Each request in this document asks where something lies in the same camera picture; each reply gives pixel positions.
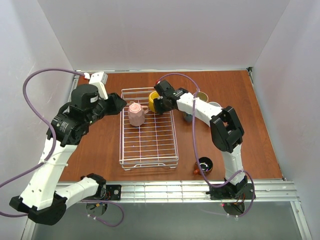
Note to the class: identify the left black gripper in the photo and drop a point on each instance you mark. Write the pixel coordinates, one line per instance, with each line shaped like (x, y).
(111, 102)

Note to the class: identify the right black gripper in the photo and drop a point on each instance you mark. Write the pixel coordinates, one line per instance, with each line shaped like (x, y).
(161, 100)

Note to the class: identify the yellow mug black handle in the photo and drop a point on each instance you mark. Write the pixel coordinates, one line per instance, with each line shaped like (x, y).
(153, 95)

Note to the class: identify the pale pink faceted mug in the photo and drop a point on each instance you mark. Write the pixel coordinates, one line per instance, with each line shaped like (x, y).
(136, 113)

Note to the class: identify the blue floral mug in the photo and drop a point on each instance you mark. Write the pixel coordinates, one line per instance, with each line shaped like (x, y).
(187, 117)

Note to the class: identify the salmon pink floral mug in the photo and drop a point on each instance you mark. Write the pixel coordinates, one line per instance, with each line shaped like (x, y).
(215, 104)

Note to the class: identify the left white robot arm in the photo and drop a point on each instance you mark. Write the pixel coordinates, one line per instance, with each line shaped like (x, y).
(41, 201)

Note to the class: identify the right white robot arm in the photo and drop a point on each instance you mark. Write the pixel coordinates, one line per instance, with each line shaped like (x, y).
(225, 127)

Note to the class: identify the beige ceramic mug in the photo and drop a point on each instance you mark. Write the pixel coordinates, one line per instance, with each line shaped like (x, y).
(201, 96)

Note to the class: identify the dark glossy orange mug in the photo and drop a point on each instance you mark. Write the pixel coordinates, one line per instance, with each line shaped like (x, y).
(206, 165)

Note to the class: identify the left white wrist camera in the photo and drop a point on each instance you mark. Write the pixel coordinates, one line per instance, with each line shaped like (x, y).
(98, 79)

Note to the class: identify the white wire dish rack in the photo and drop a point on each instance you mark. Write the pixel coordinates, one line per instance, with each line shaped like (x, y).
(151, 145)

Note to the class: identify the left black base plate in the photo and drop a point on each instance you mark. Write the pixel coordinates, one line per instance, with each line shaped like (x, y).
(111, 192)

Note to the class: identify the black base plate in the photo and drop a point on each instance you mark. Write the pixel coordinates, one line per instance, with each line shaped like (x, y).
(111, 192)
(229, 192)

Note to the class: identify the aluminium front rail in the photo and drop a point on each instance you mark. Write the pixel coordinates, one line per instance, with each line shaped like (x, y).
(194, 191)

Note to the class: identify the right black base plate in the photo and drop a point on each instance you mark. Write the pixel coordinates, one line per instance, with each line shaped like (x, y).
(229, 192)

